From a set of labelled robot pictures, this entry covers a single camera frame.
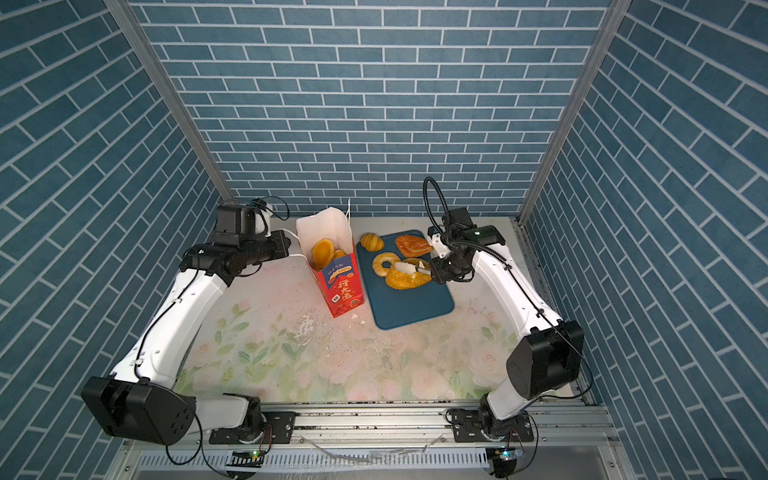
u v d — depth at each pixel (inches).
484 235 22.3
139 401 15.0
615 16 28.0
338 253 38.6
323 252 36.9
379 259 41.3
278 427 29.2
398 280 37.8
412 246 41.4
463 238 22.6
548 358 16.8
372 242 42.6
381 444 28.7
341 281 32.9
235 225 21.7
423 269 33.2
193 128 36.6
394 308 37.2
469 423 29.0
